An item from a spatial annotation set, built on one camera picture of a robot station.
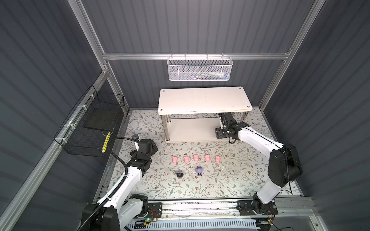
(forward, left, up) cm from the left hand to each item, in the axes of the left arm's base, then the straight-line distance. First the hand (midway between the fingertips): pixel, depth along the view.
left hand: (145, 146), depth 84 cm
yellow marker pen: (-8, +14, +16) cm, 23 cm away
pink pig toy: (-4, -17, -11) cm, 21 cm away
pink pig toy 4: (-5, -38, -10) cm, 39 cm away
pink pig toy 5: (-5, -45, -11) cm, 46 cm away
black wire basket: (+1, +26, +16) cm, 30 cm away
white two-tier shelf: (+34, -31, -10) cm, 47 cm away
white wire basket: (+70, -40, +11) cm, 81 cm away
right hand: (+8, -49, 0) cm, 50 cm away
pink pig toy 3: (-4, -31, -10) cm, 33 cm away
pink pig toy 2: (-5, -24, -10) cm, 27 cm away
